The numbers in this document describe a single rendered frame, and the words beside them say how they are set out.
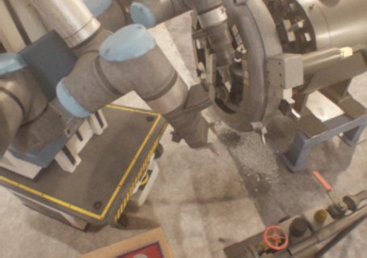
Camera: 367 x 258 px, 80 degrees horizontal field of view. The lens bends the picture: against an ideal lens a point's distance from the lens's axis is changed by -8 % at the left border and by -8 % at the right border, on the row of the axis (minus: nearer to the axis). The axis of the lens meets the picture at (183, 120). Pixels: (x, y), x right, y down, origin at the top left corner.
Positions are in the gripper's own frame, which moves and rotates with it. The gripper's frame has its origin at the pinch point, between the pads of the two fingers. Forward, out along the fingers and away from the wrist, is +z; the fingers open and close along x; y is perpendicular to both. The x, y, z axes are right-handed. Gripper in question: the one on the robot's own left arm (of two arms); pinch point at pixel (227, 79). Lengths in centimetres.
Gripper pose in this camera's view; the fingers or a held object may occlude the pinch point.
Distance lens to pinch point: 89.4
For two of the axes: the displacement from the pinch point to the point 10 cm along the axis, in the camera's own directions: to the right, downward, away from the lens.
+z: 3.8, 8.3, 4.1
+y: 7.9, -0.6, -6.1
